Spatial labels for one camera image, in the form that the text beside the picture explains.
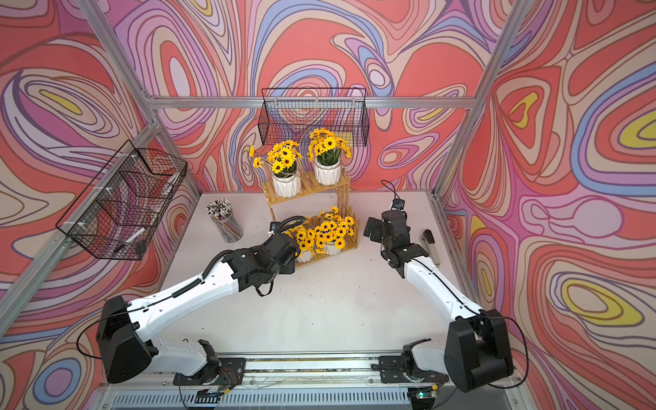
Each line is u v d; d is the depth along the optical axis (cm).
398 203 73
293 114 96
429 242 98
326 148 72
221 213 90
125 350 39
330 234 86
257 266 55
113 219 73
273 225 68
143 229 75
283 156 71
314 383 72
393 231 62
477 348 41
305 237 82
